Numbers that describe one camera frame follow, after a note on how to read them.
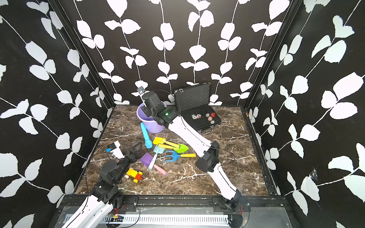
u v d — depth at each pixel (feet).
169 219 2.30
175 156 2.97
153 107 1.83
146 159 2.87
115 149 2.17
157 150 3.05
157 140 3.23
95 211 1.77
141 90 2.02
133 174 2.60
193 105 3.71
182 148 3.15
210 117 3.64
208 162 1.69
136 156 2.25
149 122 2.94
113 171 1.87
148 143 3.06
